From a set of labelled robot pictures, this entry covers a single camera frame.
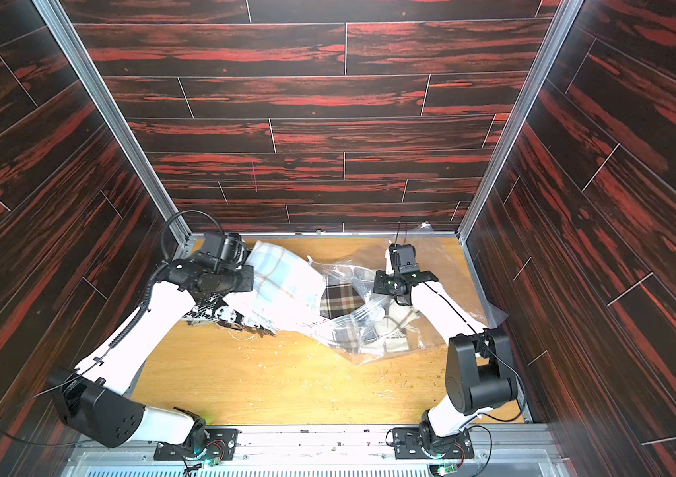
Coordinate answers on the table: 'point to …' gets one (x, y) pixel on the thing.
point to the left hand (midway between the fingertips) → (252, 277)
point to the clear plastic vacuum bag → (367, 326)
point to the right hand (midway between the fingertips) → (388, 280)
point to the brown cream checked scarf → (340, 304)
